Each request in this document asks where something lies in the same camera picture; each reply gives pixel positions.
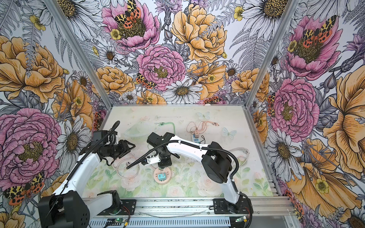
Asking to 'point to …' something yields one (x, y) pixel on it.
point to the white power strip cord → (244, 149)
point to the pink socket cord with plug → (128, 164)
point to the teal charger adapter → (162, 176)
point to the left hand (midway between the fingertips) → (132, 152)
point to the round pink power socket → (165, 170)
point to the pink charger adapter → (196, 133)
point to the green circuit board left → (119, 220)
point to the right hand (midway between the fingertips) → (165, 165)
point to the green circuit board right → (241, 219)
